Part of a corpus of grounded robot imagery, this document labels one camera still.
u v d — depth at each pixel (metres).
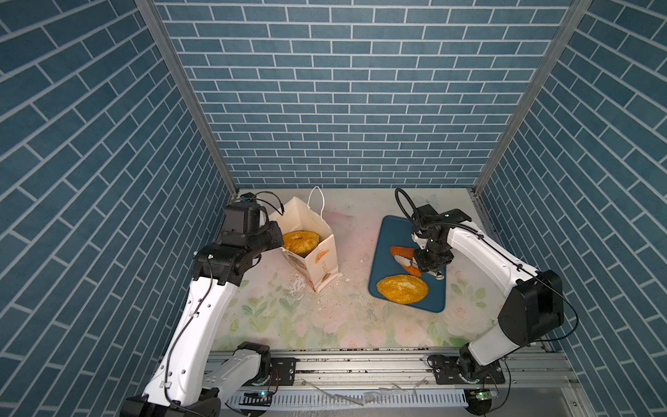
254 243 0.56
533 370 0.76
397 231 1.06
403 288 0.84
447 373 0.74
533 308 0.43
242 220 0.48
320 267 0.77
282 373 0.73
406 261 0.89
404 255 0.91
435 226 0.61
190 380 0.37
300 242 0.81
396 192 0.79
